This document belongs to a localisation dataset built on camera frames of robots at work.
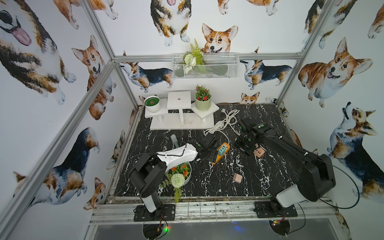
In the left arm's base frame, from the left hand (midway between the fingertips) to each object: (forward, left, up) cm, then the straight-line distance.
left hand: (213, 153), depth 88 cm
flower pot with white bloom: (-17, +19, +11) cm, 27 cm away
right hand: (-1, -11, +7) cm, 13 cm away
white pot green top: (+26, +36, +16) cm, 47 cm away
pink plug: (-13, -13, -4) cm, 18 cm away
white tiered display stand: (+27, +23, +7) cm, 36 cm away
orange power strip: (+4, -3, -2) cm, 5 cm away
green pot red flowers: (+27, +5, +19) cm, 34 cm away
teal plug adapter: (+1, -5, +1) cm, 5 cm away
